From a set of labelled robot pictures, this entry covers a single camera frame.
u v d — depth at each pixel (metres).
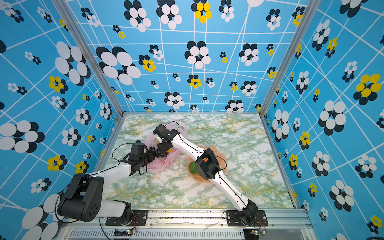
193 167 0.83
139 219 0.73
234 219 0.72
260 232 0.69
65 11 0.70
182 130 0.99
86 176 0.47
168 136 0.74
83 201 0.43
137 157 0.71
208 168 0.64
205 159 0.67
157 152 0.94
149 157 0.83
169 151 0.92
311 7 0.68
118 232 0.72
